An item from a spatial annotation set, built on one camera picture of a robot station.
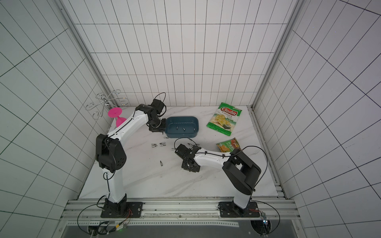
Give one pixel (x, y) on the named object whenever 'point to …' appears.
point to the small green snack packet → (228, 146)
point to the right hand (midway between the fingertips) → (183, 169)
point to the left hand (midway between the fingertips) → (162, 132)
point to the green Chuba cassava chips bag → (224, 118)
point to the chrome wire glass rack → (107, 102)
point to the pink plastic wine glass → (115, 112)
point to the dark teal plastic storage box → (181, 127)
